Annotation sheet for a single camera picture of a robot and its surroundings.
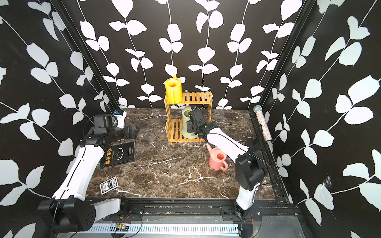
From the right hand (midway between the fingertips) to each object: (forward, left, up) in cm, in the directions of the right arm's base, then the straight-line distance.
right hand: (189, 120), depth 88 cm
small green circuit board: (-52, +32, -20) cm, 65 cm away
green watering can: (+1, +2, +1) cm, 2 cm away
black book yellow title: (-14, +46, -17) cm, 51 cm away
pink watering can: (-21, -16, -9) cm, 28 cm away
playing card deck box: (-33, +45, -18) cm, 58 cm away
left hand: (-9, +32, +5) cm, 33 cm away
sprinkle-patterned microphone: (-9, -43, 0) cm, 44 cm away
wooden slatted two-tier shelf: (+9, +13, -17) cm, 24 cm away
